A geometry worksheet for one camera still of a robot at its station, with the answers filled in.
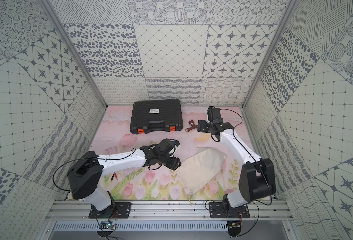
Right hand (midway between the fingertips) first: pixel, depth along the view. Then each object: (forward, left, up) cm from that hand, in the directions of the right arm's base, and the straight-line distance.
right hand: (206, 127), depth 88 cm
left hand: (-16, +17, -8) cm, 25 cm away
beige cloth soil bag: (-20, +4, -15) cm, 25 cm away
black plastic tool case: (+18, +34, -9) cm, 40 cm away
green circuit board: (-48, +50, -15) cm, 71 cm away
